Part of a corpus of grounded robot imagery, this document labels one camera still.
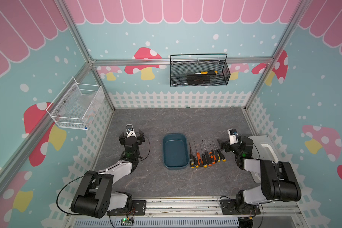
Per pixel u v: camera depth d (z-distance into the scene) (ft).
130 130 2.42
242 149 2.38
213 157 3.00
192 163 2.88
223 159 2.95
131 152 2.21
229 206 2.44
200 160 2.92
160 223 5.20
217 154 3.06
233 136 2.64
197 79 2.86
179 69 3.09
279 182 1.47
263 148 2.72
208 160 2.93
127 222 2.39
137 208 2.45
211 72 3.01
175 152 3.08
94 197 1.39
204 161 2.94
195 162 2.94
